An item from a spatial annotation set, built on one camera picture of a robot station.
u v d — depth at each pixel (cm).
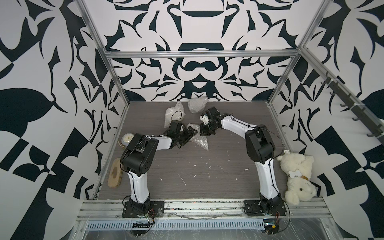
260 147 57
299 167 79
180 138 85
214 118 79
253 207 74
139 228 73
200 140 92
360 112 56
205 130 88
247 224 71
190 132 89
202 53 96
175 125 79
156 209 74
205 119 94
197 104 110
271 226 71
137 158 52
